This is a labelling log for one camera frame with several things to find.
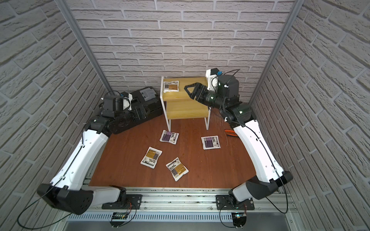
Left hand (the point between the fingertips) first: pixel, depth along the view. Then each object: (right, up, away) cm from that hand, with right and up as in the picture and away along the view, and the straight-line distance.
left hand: (146, 109), depth 73 cm
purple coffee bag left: (+10, -18, +25) cm, 32 cm away
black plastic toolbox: (-6, +10, +27) cm, 30 cm away
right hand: (+23, +8, -13) cm, 28 cm away
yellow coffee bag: (-1, -30, +15) cm, 33 cm away
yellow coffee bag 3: (+13, +14, +9) cm, 21 cm away
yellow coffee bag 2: (+15, -35, +11) cm, 40 cm away
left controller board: (-14, -56, -1) cm, 58 cm away
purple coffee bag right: (+37, -22, +23) cm, 49 cm away
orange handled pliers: (+52, -16, +27) cm, 61 cm away
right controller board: (+48, -55, -3) cm, 73 cm away
